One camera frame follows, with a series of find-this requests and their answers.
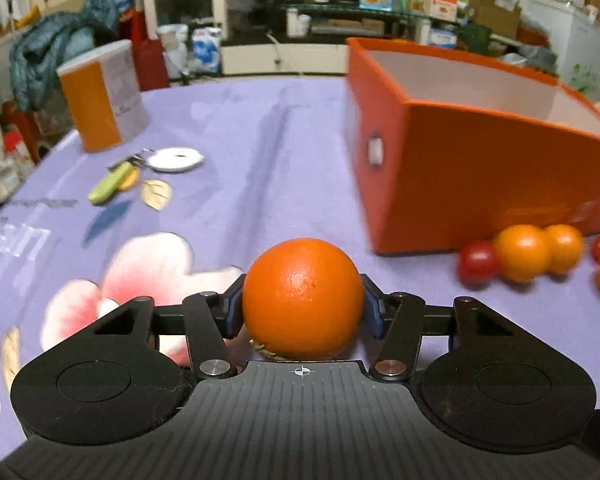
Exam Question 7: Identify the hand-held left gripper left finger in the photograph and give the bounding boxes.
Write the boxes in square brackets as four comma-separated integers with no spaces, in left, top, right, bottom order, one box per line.
[92,272,247,382]

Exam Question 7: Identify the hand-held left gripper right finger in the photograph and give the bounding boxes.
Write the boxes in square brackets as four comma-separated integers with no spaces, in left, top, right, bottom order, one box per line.
[360,272,516,384]

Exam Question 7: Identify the large orange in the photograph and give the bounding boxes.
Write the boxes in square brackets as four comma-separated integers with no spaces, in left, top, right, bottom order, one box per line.
[241,238,366,360]

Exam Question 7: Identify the orange cardboard box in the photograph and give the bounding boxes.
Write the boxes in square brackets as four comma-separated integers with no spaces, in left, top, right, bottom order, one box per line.
[344,36,600,255]

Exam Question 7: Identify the purple floral tablecloth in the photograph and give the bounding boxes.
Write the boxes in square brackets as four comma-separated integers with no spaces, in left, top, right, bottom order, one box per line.
[0,74,600,461]

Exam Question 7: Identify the white round disc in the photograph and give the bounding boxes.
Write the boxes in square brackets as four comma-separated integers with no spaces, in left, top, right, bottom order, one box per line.
[147,146,205,173]

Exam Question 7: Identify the cluster of small tangerines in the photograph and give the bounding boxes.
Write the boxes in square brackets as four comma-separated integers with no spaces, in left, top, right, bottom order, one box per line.
[494,223,600,296]

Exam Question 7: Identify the orange and white can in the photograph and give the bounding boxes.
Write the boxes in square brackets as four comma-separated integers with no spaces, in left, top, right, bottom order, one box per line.
[56,40,150,153]

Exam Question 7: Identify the white low cabinet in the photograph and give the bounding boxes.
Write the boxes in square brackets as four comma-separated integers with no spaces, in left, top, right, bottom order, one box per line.
[222,42,352,77]

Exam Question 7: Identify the blue and white bag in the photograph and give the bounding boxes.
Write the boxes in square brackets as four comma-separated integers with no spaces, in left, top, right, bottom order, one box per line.
[192,27,225,74]

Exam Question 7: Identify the white plastic bag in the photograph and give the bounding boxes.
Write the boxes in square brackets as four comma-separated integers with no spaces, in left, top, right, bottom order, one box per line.
[157,24,191,79]

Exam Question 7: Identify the blue tissue box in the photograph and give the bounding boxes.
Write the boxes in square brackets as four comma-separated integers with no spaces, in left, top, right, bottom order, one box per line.
[427,27,456,50]

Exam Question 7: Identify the white jar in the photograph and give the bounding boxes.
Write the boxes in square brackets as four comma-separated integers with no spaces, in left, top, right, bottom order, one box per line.
[286,7,312,38]

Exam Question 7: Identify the white glass-door cabinet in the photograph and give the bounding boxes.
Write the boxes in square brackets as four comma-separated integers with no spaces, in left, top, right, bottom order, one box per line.
[142,0,229,41]

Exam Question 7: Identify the orange and white carton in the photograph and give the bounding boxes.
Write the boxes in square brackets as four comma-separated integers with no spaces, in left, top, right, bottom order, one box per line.
[424,0,460,22]

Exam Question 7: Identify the blue puffer jacket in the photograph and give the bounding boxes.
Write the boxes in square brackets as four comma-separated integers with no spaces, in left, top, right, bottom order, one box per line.
[9,0,120,112]

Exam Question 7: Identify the brown cardboard box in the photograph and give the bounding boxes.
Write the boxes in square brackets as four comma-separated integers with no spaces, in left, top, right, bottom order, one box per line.
[467,0,523,41]

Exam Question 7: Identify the white chest freezer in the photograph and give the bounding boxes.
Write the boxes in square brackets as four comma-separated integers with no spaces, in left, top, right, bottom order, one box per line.
[520,0,600,106]

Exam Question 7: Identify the green-handled tool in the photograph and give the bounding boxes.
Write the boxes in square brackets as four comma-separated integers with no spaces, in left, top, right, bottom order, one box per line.
[88,156,142,206]

